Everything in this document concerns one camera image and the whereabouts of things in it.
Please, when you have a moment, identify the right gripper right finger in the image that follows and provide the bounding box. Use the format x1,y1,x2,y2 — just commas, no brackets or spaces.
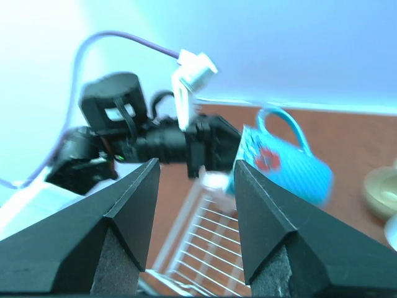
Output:
234,161,396,297

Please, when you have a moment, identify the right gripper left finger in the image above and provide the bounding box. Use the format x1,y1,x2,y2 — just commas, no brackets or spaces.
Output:
1,159,160,294

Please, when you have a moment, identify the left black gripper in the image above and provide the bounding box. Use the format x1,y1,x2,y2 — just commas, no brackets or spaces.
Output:
184,114,241,179

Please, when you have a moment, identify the blue floral mug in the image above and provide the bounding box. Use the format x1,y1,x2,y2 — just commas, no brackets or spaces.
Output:
234,106,333,205

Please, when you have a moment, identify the salmon pink floral mug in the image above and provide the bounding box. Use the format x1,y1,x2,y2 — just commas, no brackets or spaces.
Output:
384,214,397,251

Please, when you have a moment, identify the pale pink faceted mug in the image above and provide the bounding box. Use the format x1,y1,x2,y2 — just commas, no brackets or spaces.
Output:
198,166,236,214

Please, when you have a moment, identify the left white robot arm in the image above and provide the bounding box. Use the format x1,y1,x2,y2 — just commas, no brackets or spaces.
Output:
1,72,241,227

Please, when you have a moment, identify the beige ceramic mug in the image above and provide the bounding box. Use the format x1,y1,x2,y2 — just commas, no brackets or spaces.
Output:
363,166,396,220

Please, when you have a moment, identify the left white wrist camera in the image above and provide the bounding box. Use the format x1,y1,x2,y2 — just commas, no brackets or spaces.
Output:
171,49,218,131

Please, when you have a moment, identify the white wire dish rack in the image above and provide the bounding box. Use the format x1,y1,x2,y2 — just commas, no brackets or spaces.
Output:
138,181,251,297

